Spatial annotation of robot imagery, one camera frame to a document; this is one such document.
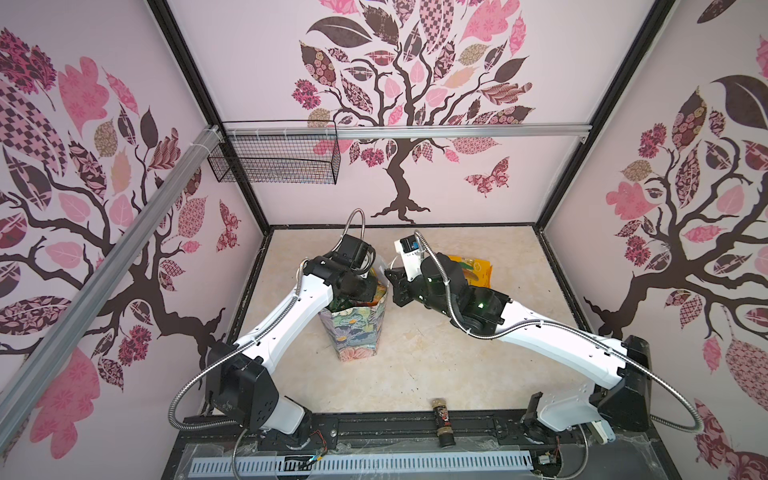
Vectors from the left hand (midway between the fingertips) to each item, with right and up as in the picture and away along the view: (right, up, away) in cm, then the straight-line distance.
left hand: (368, 295), depth 81 cm
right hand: (+5, +8, -12) cm, 16 cm away
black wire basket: (-31, +45, +14) cm, 56 cm away
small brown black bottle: (+20, -32, -9) cm, 39 cm away
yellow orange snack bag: (+36, +5, +18) cm, 41 cm away
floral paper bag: (-3, -8, -6) cm, 11 cm away
